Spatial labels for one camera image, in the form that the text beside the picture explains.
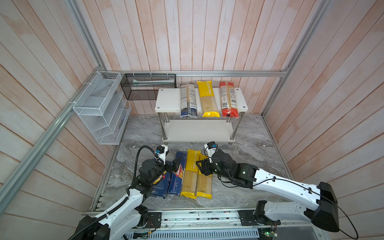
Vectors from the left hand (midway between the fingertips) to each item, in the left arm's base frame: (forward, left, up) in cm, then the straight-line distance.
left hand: (175, 156), depth 80 cm
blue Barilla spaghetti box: (-8, -1, -11) cm, 14 cm away
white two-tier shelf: (+24, +4, +19) cm, 31 cm away
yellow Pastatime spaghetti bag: (-5, -9, -13) cm, 16 cm away
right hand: (-5, -13, +3) cm, 14 cm away
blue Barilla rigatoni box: (-15, +7, -8) cm, 18 cm away
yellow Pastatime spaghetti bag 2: (-10, -17, -13) cm, 23 cm away
